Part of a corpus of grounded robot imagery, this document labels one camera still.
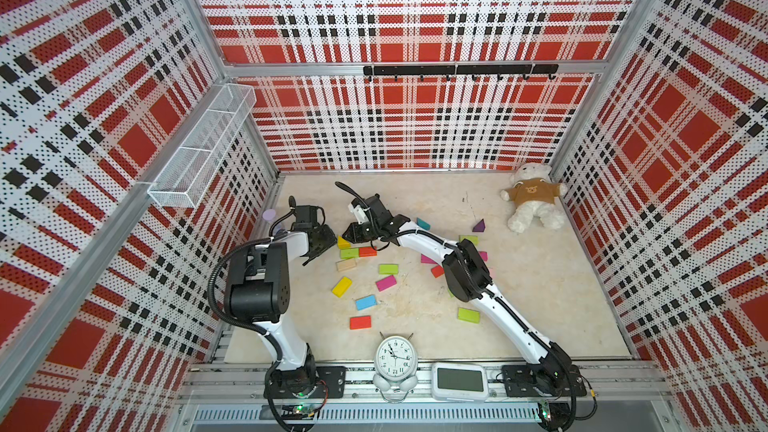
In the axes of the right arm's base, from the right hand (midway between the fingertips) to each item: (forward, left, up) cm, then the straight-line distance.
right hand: (347, 234), depth 100 cm
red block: (-7, -7, 0) cm, 10 cm away
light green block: (-7, -1, -1) cm, 7 cm away
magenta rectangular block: (-17, -14, -2) cm, 22 cm away
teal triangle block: (+5, -26, -2) cm, 27 cm away
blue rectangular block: (-23, -8, -1) cm, 24 cm away
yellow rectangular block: (-18, 0, -2) cm, 18 cm away
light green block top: (-1, -44, -2) cm, 44 cm away
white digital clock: (-43, -33, +2) cm, 54 cm away
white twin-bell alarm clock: (-40, -17, +2) cm, 43 cm away
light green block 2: (-12, -15, -1) cm, 20 cm away
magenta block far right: (-7, -46, -2) cm, 46 cm away
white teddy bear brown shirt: (+13, -66, +5) cm, 67 cm away
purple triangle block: (+3, -46, 0) cm, 46 cm away
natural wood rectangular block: (-10, 0, -2) cm, 10 cm away
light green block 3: (-27, -38, -1) cm, 46 cm away
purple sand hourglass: (+3, +25, +8) cm, 26 cm away
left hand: (-1, +4, -1) cm, 5 cm away
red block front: (-28, -7, -3) cm, 29 cm away
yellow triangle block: (-4, +1, +1) cm, 4 cm away
